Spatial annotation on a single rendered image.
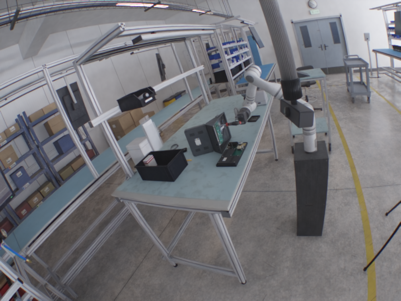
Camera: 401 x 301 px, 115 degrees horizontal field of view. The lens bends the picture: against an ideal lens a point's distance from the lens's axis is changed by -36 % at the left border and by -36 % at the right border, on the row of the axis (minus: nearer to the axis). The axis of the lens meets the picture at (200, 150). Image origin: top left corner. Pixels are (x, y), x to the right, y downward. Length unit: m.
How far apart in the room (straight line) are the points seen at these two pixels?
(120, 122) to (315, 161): 4.02
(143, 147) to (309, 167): 1.16
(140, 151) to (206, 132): 0.50
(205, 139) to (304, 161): 0.68
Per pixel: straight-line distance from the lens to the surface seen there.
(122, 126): 4.62
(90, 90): 1.45
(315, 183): 1.49
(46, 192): 4.34
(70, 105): 2.65
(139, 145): 1.45
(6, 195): 1.12
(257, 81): 1.26
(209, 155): 1.36
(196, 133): 1.33
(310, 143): 1.39
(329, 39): 7.87
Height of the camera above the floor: 1.62
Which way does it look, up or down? 25 degrees down
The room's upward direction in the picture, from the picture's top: 21 degrees counter-clockwise
